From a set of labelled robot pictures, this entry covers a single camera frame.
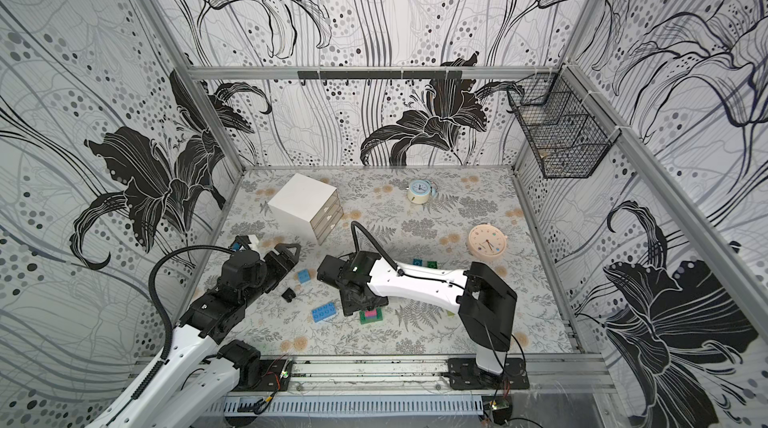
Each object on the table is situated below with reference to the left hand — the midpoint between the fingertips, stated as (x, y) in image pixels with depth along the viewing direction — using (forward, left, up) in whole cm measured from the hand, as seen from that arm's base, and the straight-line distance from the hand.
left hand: (300, 259), depth 78 cm
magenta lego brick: (-11, -19, -7) cm, 23 cm away
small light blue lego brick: (+1, +2, -12) cm, 12 cm away
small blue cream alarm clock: (+34, -34, -10) cm, 49 cm away
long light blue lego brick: (-10, -6, -12) cm, 17 cm away
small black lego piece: (-6, +5, -12) cm, 14 cm away
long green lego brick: (-12, -18, -10) cm, 24 cm away
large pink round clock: (+13, -55, -10) cm, 57 cm away
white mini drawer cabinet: (+19, +3, -1) cm, 19 cm away
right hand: (-8, -17, -8) cm, 21 cm away
